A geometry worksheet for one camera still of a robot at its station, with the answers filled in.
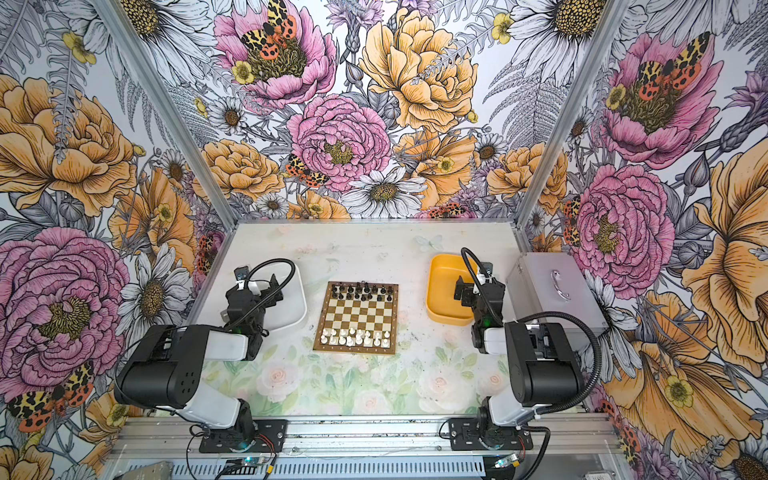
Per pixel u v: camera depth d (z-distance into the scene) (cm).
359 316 94
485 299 72
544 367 46
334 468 78
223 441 69
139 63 79
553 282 83
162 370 46
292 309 92
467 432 74
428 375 84
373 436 76
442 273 106
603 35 75
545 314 54
